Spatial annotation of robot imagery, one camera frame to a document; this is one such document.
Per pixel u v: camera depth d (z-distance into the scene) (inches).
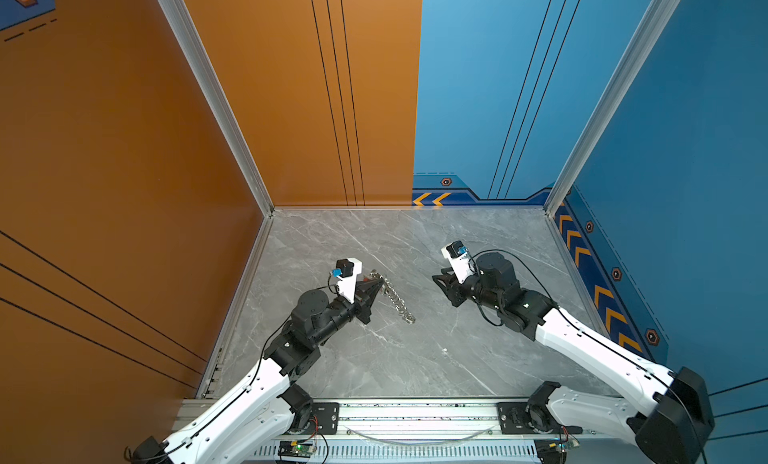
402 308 28.4
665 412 14.9
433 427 28.6
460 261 25.5
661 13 28.0
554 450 27.7
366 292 25.1
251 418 18.7
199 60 31.2
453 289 25.9
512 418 28.5
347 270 23.6
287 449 28.5
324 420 29.1
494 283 22.5
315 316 22.9
